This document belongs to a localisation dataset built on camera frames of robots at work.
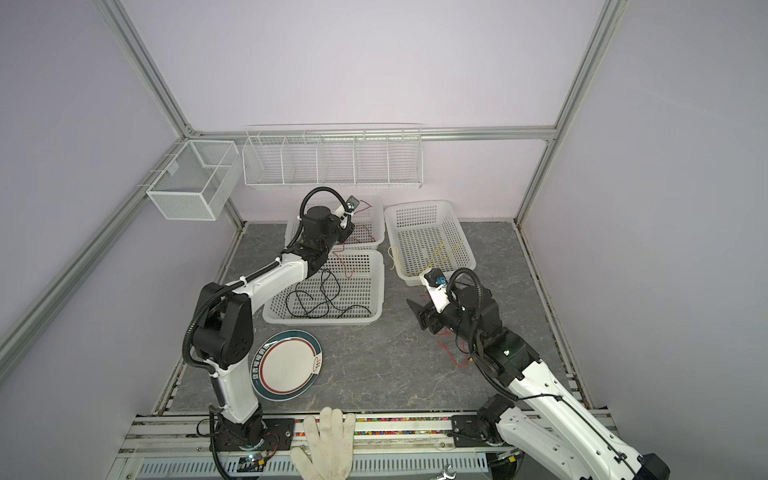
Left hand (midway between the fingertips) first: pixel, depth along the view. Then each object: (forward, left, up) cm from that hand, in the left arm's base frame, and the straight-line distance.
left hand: (345, 209), depth 90 cm
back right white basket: (+9, -28, -25) cm, 38 cm away
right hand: (-31, -20, 0) cm, 37 cm away
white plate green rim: (-38, +18, -22) cm, 48 cm away
